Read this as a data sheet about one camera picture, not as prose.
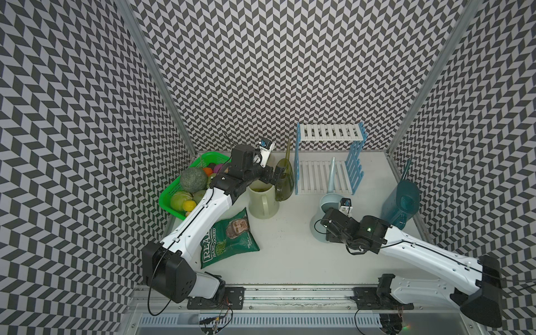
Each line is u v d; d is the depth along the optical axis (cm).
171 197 91
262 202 77
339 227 56
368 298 73
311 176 106
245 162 58
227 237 83
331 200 74
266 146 65
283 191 98
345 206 67
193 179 89
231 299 73
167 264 39
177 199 89
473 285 39
